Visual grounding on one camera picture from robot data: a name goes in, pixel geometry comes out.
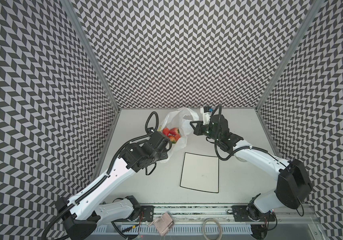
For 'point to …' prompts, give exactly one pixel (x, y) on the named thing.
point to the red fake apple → (174, 139)
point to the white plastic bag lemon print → (180, 118)
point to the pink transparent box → (163, 223)
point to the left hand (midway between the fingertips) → (161, 152)
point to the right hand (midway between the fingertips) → (189, 127)
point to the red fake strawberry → (166, 131)
